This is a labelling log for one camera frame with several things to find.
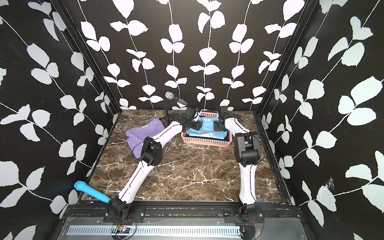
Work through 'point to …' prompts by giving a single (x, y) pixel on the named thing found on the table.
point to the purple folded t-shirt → (136, 137)
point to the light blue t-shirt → (207, 129)
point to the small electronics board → (122, 229)
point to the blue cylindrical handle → (84, 187)
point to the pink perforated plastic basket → (193, 139)
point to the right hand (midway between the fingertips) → (217, 123)
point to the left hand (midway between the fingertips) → (199, 120)
